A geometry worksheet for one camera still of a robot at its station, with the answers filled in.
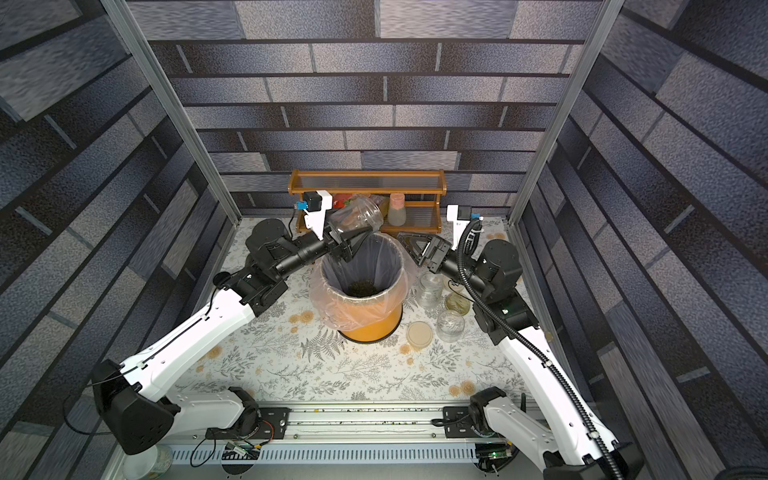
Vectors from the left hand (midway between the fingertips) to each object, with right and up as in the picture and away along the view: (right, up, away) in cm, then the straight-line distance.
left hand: (359, 217), depth 62 cm
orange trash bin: (+3, -32, +25) cm, 41 cm away
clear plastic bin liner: (0, -20, +31) cm, 37 cm away
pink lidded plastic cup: (+9, +4, +29) cm, 31 cm away
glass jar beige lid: (+20, -20, +28) cm, 40 cm away
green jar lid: (+29, -25, +34) cm, 51 cm away
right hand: (+9, -4, -2) cm, 10 cm away
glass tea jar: (+25, -31, +28) cm, 49 cm away
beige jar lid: (+16, -33, +27) cm, 45 cm away
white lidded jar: (-47, -54, +3) cm, 72 cm away
